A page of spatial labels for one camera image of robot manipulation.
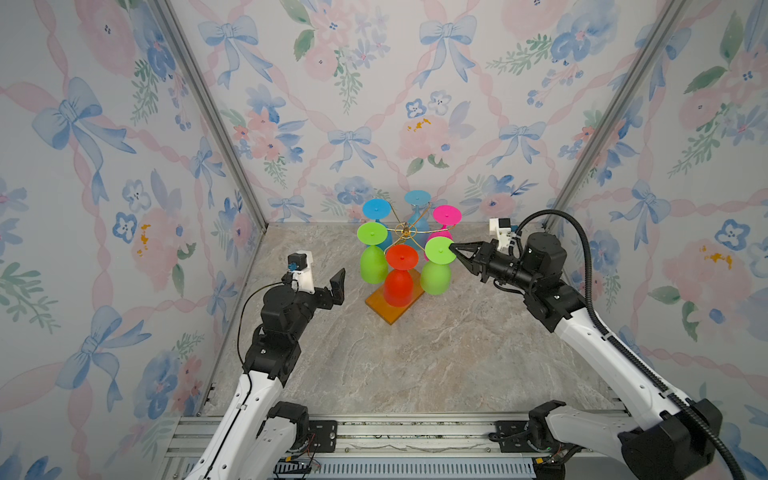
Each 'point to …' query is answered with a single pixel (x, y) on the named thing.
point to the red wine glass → (398, 288)
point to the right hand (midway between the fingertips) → (448, 246)
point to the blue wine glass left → (379, 209)
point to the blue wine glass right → (418, 228)
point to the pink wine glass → (444, 216)
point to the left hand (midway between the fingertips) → (326, 266)
